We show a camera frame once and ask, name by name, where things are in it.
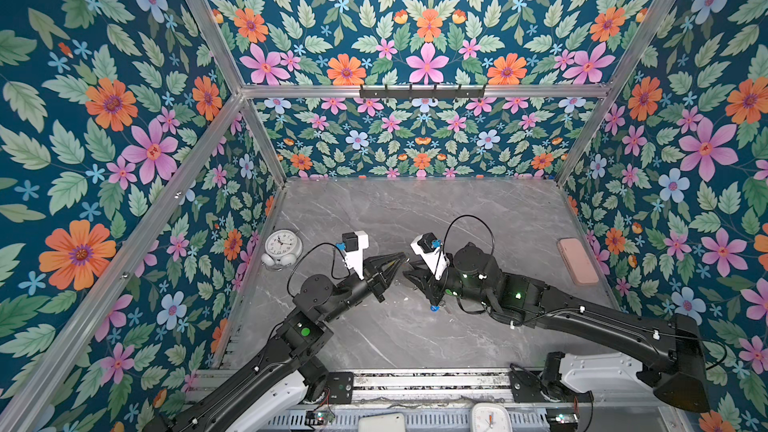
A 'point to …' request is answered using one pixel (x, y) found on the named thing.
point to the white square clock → (490, 417)
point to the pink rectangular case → (579, 265)
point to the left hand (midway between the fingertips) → (407, 256)
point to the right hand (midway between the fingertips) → (407, 266)
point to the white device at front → (394, 422)
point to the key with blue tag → (434, 308)
